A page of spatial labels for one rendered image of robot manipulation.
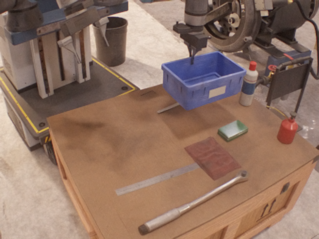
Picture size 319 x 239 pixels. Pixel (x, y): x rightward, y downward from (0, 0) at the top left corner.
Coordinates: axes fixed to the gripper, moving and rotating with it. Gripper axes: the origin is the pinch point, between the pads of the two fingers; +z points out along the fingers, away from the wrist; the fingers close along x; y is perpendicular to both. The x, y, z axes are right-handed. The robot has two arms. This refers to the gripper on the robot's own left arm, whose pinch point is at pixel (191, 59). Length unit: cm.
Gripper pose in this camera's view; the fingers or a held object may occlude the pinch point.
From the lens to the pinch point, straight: 139.4
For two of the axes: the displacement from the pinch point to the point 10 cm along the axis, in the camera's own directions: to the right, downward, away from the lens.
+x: -5.2, -5.4, 6.6
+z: -0.5, 7.9, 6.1
